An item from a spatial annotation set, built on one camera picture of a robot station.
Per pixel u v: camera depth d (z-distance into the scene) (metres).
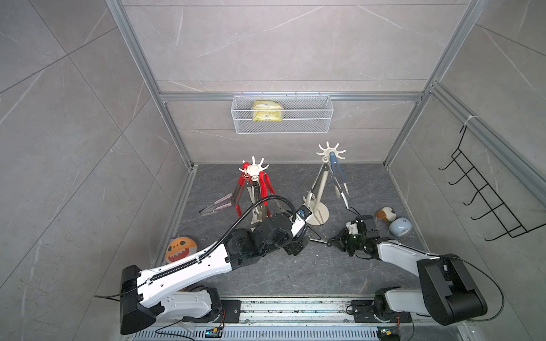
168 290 0.41
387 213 0.97
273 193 0.69
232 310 0.73
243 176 0.63
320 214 0.98
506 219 0.61
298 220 0.55
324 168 0.70
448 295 0.42
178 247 0.80
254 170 0.65
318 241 0.90
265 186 0.67
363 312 0.73
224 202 1.04
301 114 1.01
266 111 0.87
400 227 0.87
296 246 0.57
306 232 0.94
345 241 0.79
